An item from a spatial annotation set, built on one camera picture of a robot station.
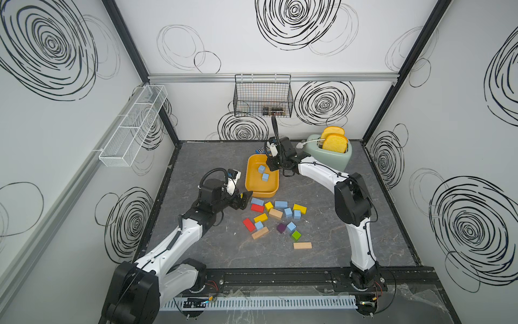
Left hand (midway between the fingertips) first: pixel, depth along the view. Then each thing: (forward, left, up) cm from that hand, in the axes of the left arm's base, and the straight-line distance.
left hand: (241, 187), depth 82 cm
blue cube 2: (+15, -10, -13) cm, 23 cm away
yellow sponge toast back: (+28, -41, +8) cm, 51 cm away
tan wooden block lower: (-13, -8, -15) cm, 21 cm away
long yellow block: (-6, -9, -15) cm, 18 cm away
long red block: (-10, -3, -15) cm, 18 cm away
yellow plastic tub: (+14, -4, -17) cm, 23 cm away
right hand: (+18, -12, -4) cm, 22 cm away
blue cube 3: (-4, -20, -13) cm, 24 cm away
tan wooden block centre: (-5, -15, -13) cm, 21 cm away
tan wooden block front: (-17, -26, -16) cm, 35 cm away
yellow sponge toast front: (+23, -43, +5) cm, 49 cm away
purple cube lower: (-11, -17, -14) cm, 25 cm away
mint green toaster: (+18, -44, -2) cm, 48 cm away
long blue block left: (+2, -7, -15) cm, 16 cm away
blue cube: (+19, -8, -11) cm, 23 cm away
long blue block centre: (+1, -18, -15) cm, 23 cm away
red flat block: (-2, -7, -15) cm, 17 cm away
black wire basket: (+67, -7, +2) cm, 67 cm away
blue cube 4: (-5, -24, -13) cm, 28 cm away
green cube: (-14, -23, -13) cm, 30 cm away
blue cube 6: (-11, -21, -13) cm, 27 cm away
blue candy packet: (+12, -9, +9) cm, 17 cm away
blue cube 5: (-10, -8, -14) cm, 19 cm away
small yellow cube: (-1, -12, -13) cm, 18 cm away
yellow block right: (-2, -28, -14) cm, 31 cm away
